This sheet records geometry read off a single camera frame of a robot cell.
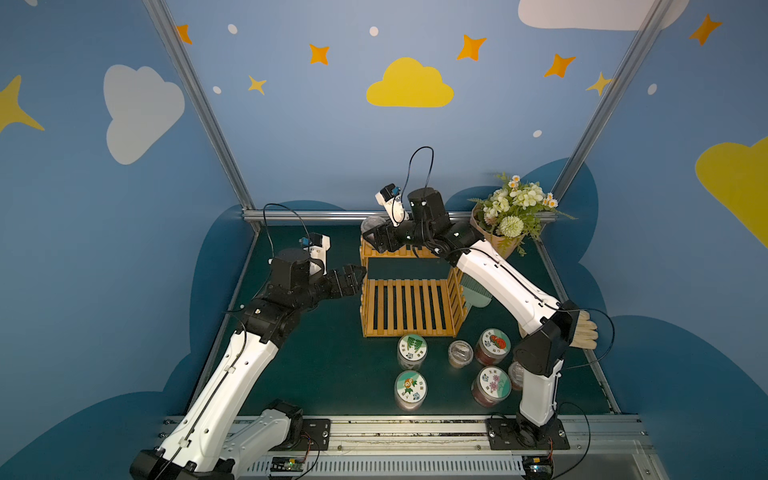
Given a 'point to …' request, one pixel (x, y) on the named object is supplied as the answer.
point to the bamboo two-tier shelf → (408, 291)
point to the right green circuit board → (537, 468)
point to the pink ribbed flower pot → (503, 245)
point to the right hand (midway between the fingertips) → (378, 226)
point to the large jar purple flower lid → (491, 386)
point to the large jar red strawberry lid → (492, 347)
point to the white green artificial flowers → (515, 209)
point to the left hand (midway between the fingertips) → (351, 267)
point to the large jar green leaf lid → (411, 350)
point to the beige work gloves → (586, 334)
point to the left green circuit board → (286, 465)
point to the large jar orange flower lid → (410, 390)
